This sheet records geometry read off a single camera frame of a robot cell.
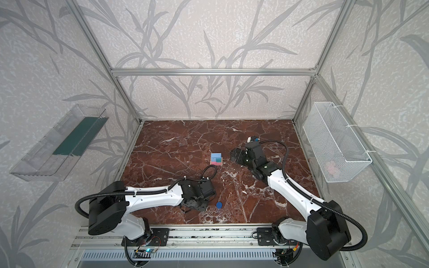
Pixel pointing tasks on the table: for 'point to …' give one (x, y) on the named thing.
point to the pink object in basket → (332, 168)
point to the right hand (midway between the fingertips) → (237, 148)
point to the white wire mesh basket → (339, 153)
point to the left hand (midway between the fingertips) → (205, 202)
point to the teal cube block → (219, 159)
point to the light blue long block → (214, 156)
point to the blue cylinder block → (219, 205)
